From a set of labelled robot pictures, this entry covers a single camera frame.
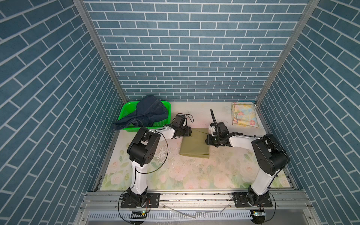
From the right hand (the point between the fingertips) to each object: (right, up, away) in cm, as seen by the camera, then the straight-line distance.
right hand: (204, 139), depth 97 cm
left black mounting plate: (-31, -29, -23) cm, 48 cm away
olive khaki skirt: (-7, -3, -4) cm, 8 cm away
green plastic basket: (-57, +23, +10) cm, 62 cm away
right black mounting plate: (+16, -29, -23) cm, 40 cm away
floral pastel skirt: (+34, +17, +15) cm, 41 cm away
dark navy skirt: (-40, +20, +8) cm, 46 cm away
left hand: (-11, +5, +4) cm, 13 cm away
